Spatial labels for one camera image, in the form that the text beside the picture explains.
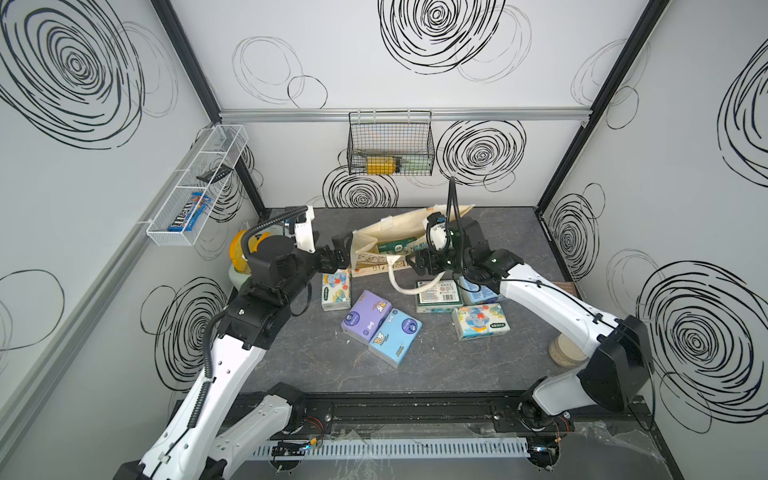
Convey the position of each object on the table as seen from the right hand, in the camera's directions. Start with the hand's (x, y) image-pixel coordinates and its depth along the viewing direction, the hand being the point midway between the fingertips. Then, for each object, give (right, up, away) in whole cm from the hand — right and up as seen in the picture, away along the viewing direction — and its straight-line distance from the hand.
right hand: (421, 253), depth 79 cm
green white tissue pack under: (+7, -15, +9) cm, 19 cm away
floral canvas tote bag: (-15, -2, +4) cm, 16 cm away
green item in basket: (-1, +26, +8) cm, 27 cm away
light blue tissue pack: (-7, -23, +2) cm, 24 cm away
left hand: (-21, +5, -15) cm, 26 cm away
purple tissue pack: (-15, -19, +6) cm, 25 cm away
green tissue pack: (-6, +1, +18) cm, 19 cm away
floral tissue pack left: (-25, -12, +12) cm, 30 cm away
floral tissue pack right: (+17, -20, +5) cm, 27 cm away
